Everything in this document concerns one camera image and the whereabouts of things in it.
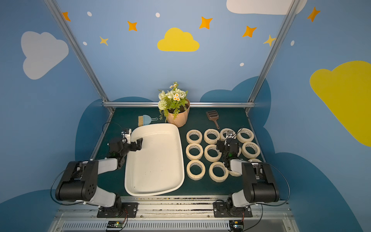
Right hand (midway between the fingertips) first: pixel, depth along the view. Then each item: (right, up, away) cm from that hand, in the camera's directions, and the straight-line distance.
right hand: (229, 139), depth 95 cm
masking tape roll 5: (-24, -9, +3) cm, 25 cm away
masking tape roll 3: (-5, +5, -9) cm, 11 cm away
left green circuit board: (-65, -40, -23) cm, 80 cm away
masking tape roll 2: (-10, +5, +10) cm, 15 cm away
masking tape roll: (-23, +4, +10) cm, 26 cm away
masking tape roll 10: (-12, -22, -12) cm, 27 cm away
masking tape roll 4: (+14, +5, +10) cm, 18 cm away
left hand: (-63, +2, -1) cm, 63 cm away
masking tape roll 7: (+17, -4, +3) cm, 18 cm away
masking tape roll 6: (-13, -12, -3) cm, 18 cm away
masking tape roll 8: (+14, -12, -7) cm, 20 cm away
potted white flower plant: (-37, +22, -7) cm, 43 cm away
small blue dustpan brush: (-62, +14, +20) cm, 67 cm away
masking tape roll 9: (-23, -18, -6) cm, 30 cm away
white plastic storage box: (-47, -17, -4) cm, 51 cm away
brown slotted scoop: (-7, +18, +20) cm, 28 cm away
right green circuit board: (-3, -42, -22) cm, 47 cm away
